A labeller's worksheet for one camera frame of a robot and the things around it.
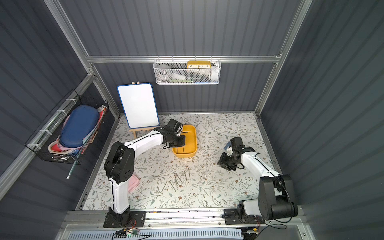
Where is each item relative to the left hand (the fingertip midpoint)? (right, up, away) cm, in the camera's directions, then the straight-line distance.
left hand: (187, 144), depth 94 cm
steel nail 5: (-8, -23, -9) cm, 26 cm away
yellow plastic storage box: (+2, -3, +3) cm, 4 cm away
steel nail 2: (-5, -19, -7) cm, 20 cm away
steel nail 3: (+2, -16, -5) cm, 17 cm away
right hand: (+21, -10, -7) cm, 24 cm away
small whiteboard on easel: (-31, +26, +1) cm, 41 cm away
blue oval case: (-49, +14, -24) cm, 56 cm away
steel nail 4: (-13, -24, -11) cm, 30 cm away
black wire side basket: (-58, +5, -32) cm, 66 cm away
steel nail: (-6, -19, -7) cm, 21 cm away
